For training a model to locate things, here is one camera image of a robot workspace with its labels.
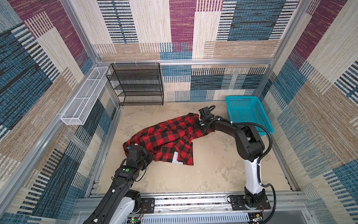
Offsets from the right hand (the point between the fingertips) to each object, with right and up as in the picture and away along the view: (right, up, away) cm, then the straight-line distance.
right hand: (194, 126), depth 101 cm
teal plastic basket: (+45, +13, +13) cm, 49 cm away
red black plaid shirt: (-21, -8, -7) cm, 24 cm away
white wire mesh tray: (-61, +9, -30) cm, 69 cm away
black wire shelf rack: (-44, +33, +9) cm, 55 cm away
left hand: (-25, -13, -18) cm, 34 cm away
